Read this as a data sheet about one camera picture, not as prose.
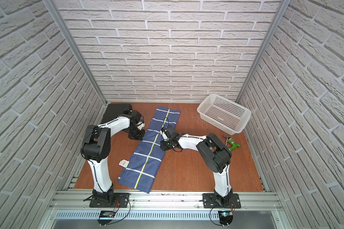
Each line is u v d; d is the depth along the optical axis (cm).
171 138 76
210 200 74
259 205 154
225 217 70
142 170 83
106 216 71
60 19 74
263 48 84
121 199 73
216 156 51
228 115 110
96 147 53
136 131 85
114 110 107
